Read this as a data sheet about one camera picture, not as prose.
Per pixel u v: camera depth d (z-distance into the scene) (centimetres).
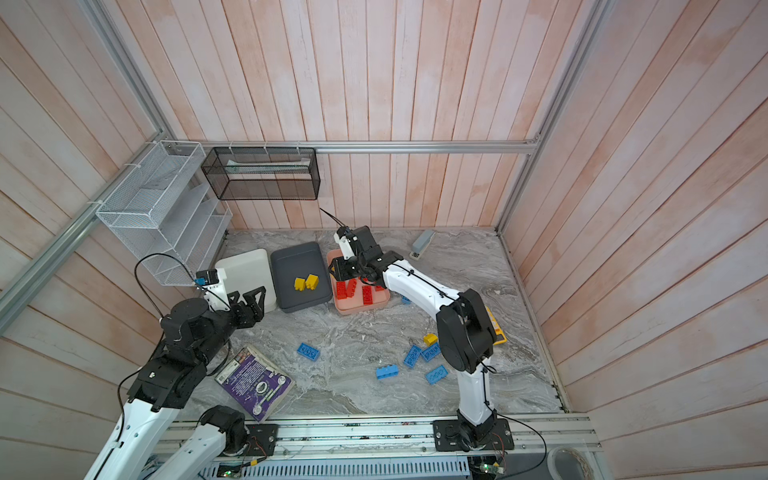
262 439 73
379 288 104
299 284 101
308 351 87
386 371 83
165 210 74
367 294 99
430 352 86
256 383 80
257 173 88
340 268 78
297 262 108
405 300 98
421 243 110
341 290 99
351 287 101
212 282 57
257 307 63
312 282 101
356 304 99
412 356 92
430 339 88
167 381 46
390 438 75
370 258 69
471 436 65
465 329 52
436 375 84
